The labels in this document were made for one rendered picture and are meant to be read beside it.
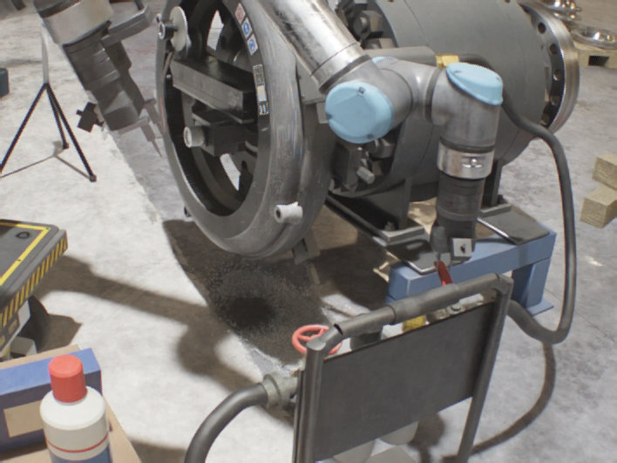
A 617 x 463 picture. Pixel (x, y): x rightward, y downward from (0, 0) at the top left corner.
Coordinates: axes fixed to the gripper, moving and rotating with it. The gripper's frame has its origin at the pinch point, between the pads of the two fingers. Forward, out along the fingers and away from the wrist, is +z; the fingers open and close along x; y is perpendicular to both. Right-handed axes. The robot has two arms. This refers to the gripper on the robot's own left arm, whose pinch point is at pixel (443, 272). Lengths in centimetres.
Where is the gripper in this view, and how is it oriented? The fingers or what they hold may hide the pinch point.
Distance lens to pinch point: 128.9
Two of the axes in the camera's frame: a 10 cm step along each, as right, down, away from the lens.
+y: 0.4, 4.4, -9.0
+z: -0.5, 9.0, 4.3
